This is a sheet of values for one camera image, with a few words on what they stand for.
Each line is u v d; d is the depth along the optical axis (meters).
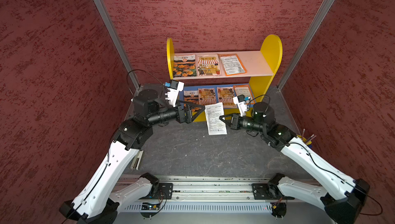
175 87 0.50
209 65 0.74
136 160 0.81
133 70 1.13
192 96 0.95
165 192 0.74
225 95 0.97
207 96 0.95
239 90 1.00
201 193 0.74
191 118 0.49
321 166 0.43
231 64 0.75
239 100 0.62
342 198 0.39
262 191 0.74
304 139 0.81
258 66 0.75
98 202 0.36
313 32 0.88
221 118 0.67
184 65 0.74
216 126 0.68
